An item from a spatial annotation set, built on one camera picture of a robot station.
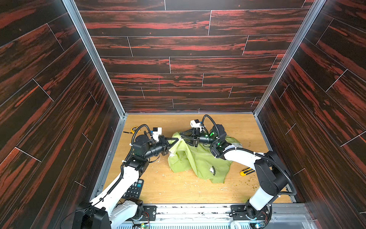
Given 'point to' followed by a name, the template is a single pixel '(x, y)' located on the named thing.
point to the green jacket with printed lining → (184, 157)
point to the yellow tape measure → (133, 130)
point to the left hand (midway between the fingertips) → (179, 140)
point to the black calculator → (135, 191)
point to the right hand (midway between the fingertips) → (180, 134)
